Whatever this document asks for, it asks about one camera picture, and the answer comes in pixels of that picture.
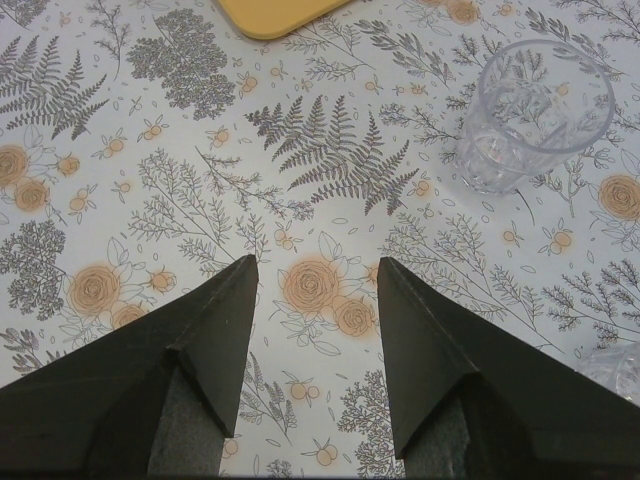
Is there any floral patterned table mat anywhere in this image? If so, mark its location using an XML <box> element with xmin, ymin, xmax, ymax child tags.
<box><xmin>1</xmin><ymin>1</ymin><xmax>639</xmax><ymax>478</ymax></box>

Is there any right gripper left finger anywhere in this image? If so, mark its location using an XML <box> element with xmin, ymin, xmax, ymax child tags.
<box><xmin>1</xmin><ymin>255</ymin><xmax>258</xmax><ymax>474</ymax></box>

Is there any clear glass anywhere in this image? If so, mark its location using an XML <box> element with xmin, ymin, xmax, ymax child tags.
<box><xmin>454</xmin><ymin>40</ymin><xmax>615</xmax><ymax>195</ymax></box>
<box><xmin>577</xmin><ymin>342</ymin><xmax>640</xmax><ymax>405</ymax></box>

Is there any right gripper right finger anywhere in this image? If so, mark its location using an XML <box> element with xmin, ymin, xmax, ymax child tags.
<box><xmin>378</xmin><ymin>257</ymin><xmax>639</xmax><ymax>474</ymax></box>

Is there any yellow plastic tray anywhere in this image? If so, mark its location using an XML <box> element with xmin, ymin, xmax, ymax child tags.
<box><xmin>217</xmin><ymin>0</ymin><xmax>349</xmax><ymax>40</ymax></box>

